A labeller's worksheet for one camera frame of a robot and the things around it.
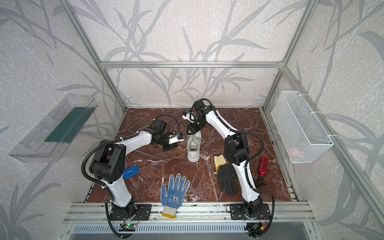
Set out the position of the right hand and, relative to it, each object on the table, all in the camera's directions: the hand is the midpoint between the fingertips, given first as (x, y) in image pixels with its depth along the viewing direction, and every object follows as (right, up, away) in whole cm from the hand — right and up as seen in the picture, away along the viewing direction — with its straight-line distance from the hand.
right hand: (191, 126), depth 94 cm
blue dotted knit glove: (-7, -36, -16) cm, 39 cm away
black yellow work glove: (+21, -28, -9) cm, 36 cm away
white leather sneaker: (+2, -9, -3) cm, 10 cm away
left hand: (-8, -8, 0) cm, 12 cm away
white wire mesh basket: (+49, -3, -34) cm, 60 cm away
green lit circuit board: (-29, -48, -23) cm, 61 cm away
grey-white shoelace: (-1, -6, -4) cm, 8 cm away
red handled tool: (+44, -20, -8) cm, 49 cm away
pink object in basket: (+52, -11, -22) cm, 58 cm away
